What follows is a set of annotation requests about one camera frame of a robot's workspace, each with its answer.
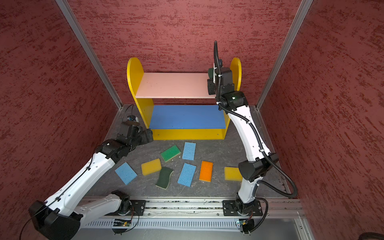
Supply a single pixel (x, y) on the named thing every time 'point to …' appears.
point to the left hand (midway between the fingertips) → (144, 136)
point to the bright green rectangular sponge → (170, 153)
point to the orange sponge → (206, 171)
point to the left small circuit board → (121, 222)
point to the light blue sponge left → (126, 173)
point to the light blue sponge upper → (189, 151)
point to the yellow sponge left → (151, 166)
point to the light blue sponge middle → (187, 174)
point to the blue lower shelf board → (187, 117)
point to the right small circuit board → (242, 222)
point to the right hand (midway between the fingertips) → (215, 82)
